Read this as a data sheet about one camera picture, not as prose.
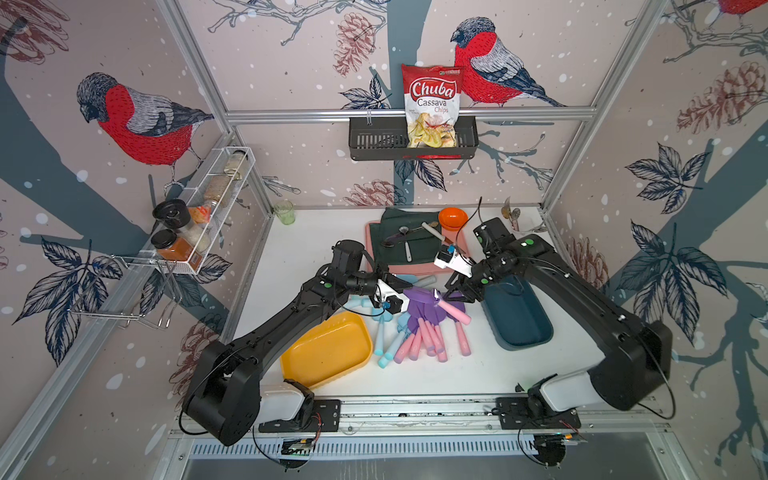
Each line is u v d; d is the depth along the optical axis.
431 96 0.82
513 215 1.03
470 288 0.66
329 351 0.86
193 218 0.68
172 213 0.62
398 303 0.63
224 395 0.40
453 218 1.13
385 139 1.07
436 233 1.10
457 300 0.73
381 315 0.59
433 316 0.88
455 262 0.67
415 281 0.97
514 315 0.94
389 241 1.10
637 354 0.40
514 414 0.74
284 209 1.18
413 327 0.88
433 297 0.73
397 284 0.74
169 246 0.59
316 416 0.73
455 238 1.10
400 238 1.12
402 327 0.88
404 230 1.14
